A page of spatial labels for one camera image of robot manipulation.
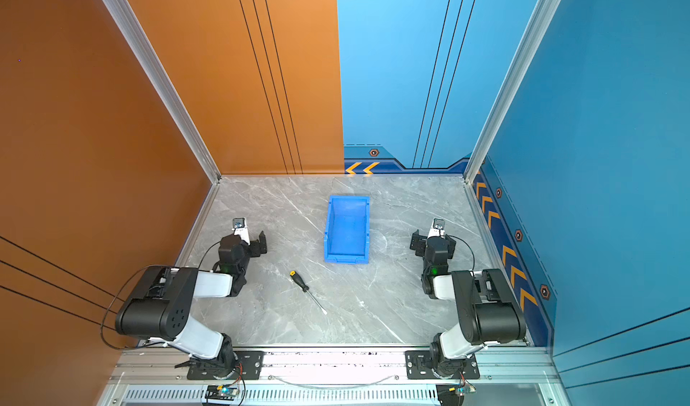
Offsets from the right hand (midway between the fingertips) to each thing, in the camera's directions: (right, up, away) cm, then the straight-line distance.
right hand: (430, 233), depth 93 cm
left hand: (-64, +1, +1) cm, 64 cm away
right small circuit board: (+2, -38, -24) cm, 45 cm away
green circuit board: (-62, -40, -23) cm, 77 cm away
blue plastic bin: (-29, 0, +9) cm, 31 cm away
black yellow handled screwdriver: (-43, -17, -6) cm, 47 cm away
